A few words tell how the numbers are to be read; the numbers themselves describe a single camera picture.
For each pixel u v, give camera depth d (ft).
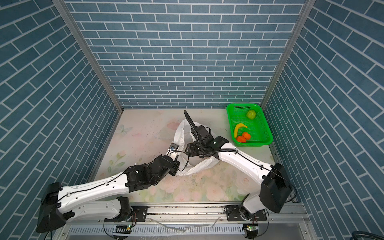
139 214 2.41
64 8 2.32
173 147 2.06
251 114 3.64
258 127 3.76
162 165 1.71
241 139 3.21
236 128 3.45
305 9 2.35
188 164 2.02
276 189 1.36
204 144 1.96
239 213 2.19
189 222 2.38
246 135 3.27
